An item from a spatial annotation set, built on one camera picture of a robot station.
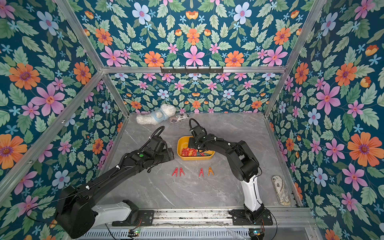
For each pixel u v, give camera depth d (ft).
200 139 2.47
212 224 2.38
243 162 1.75
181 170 2.95
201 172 2.91
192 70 3.06
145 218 2.41
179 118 3.74
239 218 2.40
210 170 2.90
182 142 3.23
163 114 3.53
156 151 2.09
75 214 1.30
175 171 2.96
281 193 2.57
